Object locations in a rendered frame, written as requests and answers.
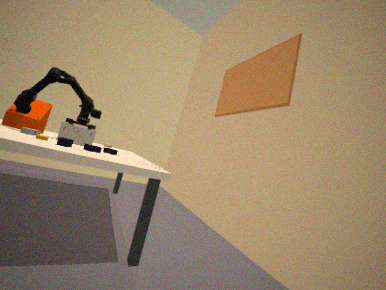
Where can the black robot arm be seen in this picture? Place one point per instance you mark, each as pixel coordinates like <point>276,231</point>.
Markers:
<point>29,95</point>

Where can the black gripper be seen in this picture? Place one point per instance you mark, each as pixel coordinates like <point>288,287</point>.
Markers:
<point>75,122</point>

